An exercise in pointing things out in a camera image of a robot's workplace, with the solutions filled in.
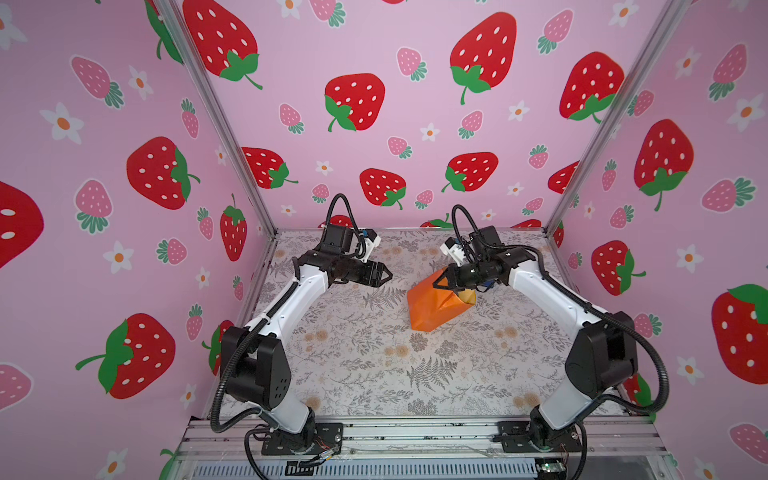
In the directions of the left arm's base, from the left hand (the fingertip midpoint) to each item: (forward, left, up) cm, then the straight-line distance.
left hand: (384, 273), depth 84 cm
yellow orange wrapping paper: (-7, -13, -6) cm, 16 cm away
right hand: (-5, -13, 0) cm, 14 cm away
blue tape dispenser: (-10, -26, +10) cm, 29 cm away
